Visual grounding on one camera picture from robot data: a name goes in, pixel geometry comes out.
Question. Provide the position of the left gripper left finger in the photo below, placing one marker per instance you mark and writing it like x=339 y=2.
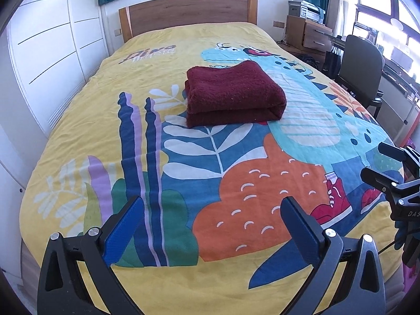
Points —
x=61 y=289

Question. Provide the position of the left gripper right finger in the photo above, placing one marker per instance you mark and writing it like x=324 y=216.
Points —
x=361 y=287

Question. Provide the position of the maroon knit sweater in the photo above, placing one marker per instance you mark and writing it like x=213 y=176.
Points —
x=242 y=93

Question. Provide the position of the blue gloved right hand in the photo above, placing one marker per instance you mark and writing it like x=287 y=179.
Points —
x=401 y=232

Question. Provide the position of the dark green chair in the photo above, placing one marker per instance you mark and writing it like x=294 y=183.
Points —
x=361 y=71

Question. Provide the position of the yellow dinosaur bedspread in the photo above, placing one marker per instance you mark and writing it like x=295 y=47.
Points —
x=210 y=238

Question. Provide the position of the wooden drawer cabinet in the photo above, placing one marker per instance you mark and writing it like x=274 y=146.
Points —
x=306 y=34

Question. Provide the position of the grey printer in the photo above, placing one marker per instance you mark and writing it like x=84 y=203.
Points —
x=306 y=10

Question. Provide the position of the white wardrobe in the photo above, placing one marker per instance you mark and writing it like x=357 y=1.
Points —
x=49 y=50

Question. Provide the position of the wooden headboard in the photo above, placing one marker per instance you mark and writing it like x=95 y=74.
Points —
x=163 y=14

